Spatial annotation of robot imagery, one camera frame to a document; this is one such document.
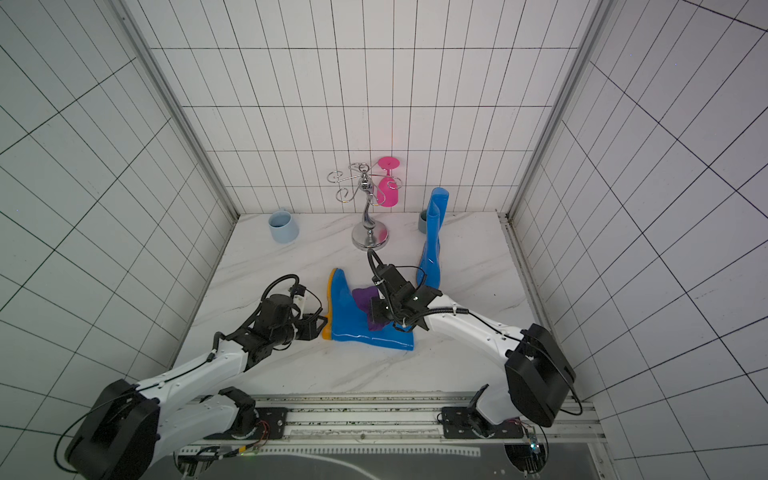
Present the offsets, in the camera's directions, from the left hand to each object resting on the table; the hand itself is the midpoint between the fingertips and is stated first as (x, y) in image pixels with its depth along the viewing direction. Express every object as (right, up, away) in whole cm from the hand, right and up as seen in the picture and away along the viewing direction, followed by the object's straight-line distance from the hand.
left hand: (318, 325), depth 86 cm
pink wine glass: (+20, +45, +21) cm, 54 cm away
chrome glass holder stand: (+14, +27, +25) cm, 39 cm away
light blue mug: (-18, +30, +21) cm, 41 cm away
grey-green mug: (+34, +31, +26) cm, 53 cm away
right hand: (+16, +7, -3) cm, 18 cm away
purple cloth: (+13, +8, -1) cm, 16 cm away
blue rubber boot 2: (+34, +14, +11) cm, 39 cm away
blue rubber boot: (+8, +2, -1) cm, 8 cm away
